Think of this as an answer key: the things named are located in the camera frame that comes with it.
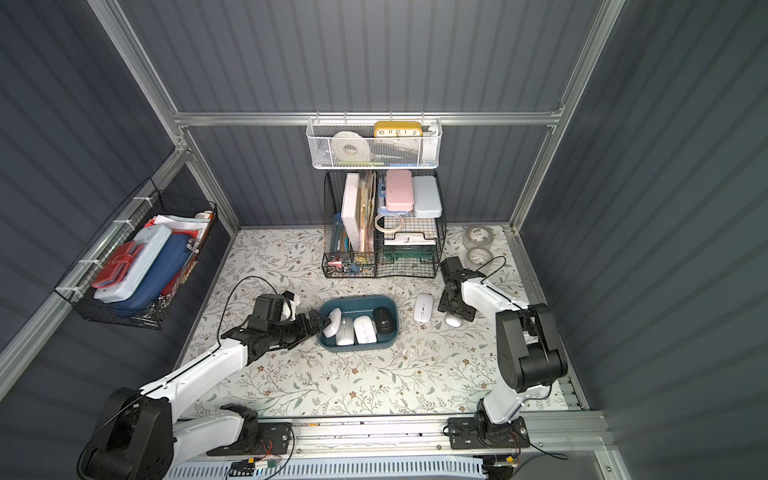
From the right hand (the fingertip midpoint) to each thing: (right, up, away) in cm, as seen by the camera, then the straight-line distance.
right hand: (462, 316), depth 92 cm
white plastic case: (-79, +23, -23) cm, 85 cm away
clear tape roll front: (+11, +19, +18) cm, 28 cm away
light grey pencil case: (-10, +36, +4) cm, 38 cm away
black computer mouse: (-24, -1, -1) cm, 24 cm away
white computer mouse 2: (-30, -3, -3) cm, 30 cm away
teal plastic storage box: (-32, +2, +4) cm, 33 cm away
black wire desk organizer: (-25, +29, +4) cm, 39 cm away
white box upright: (-35, +33, -1) cm, 48 cm away
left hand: (-43, -2, -7) cm, 43 cm away
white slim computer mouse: (-36, -5, -3) cm, 37 cm away
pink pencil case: (-20, +40, +3) cm, 45 cm away
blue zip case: (-75, +18, -22) cm, 80 cm away
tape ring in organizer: (-22, +27, -1) cm, 35 cm away
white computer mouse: (-39, 0, -2) cm, 39 cm away
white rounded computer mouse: (-12, +2, +2) cm, 12 cm away
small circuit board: (-58, -33, -20) cm, 70 cm away
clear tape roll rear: (+12, +26, +23) cm, 37 cm away
